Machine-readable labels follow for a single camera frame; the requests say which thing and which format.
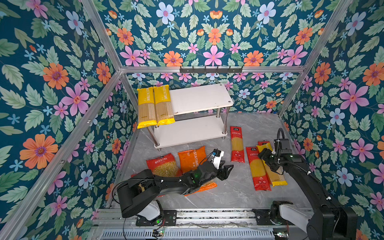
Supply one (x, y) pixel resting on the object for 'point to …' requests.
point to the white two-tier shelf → (200, 114)
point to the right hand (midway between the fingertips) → (261, 156)
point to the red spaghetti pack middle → (257, 169)
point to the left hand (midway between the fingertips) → (232, 163)
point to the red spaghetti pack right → (260, 143)
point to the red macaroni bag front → (164, 165)
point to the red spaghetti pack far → (237, 144)
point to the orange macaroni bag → (192, 159)
